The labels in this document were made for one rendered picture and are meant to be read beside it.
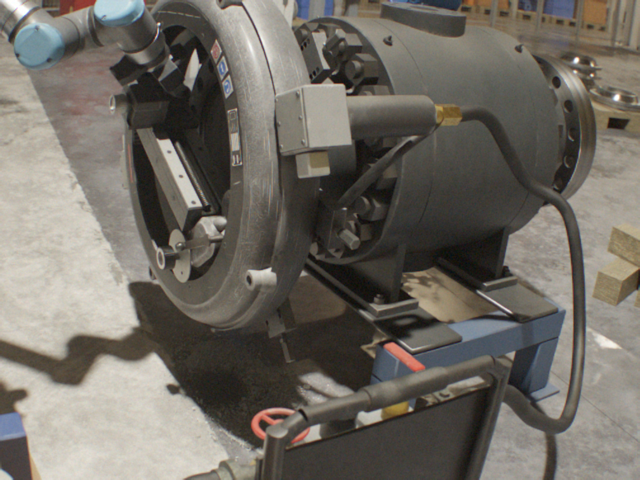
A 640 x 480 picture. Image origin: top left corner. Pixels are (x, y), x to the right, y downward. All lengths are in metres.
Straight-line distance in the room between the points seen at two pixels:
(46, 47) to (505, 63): 1.06
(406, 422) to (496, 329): 0.84
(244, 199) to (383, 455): 0.55
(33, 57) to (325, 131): 0.55
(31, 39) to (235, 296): 0.62
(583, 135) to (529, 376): 0.65
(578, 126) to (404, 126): 0.84
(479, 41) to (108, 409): 1.24
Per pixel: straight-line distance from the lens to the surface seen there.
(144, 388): 1.94
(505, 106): 1.82
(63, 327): 2.21
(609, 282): 2.75
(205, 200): 1.61
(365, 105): 1.34
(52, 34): 1.44
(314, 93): 1.27
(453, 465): 1.18
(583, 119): 2.14
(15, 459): 0.84
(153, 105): 1.69
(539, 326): 1.98
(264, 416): 1.00
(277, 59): 1.39
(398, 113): 1.37
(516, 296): 2.02
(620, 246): 2.93
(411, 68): 1.68
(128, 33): 1.54
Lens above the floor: 1.08
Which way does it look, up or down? 23 degrees down
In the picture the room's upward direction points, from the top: 6 degrees clockwise
